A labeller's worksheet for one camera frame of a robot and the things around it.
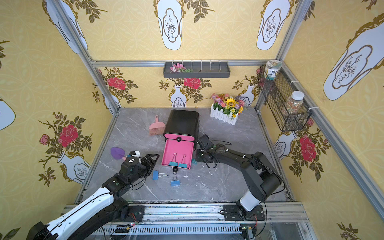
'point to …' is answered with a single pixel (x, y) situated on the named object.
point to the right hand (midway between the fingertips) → (200, 154)
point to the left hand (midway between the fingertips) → (154, 157)
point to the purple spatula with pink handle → (118, 153)
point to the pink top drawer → (179, 137)
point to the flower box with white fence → (226, 108)
